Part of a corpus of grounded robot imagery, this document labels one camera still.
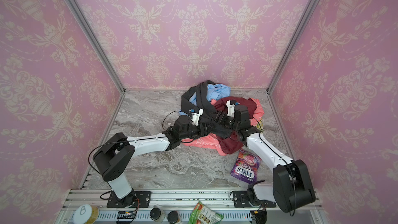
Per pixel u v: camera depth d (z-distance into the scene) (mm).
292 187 412
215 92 988
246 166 814
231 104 775
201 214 679
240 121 647
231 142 846
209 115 873
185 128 692
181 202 744
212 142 870
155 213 630
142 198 748
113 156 486
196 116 777
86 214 668
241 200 728
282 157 456
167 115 1060
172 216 614
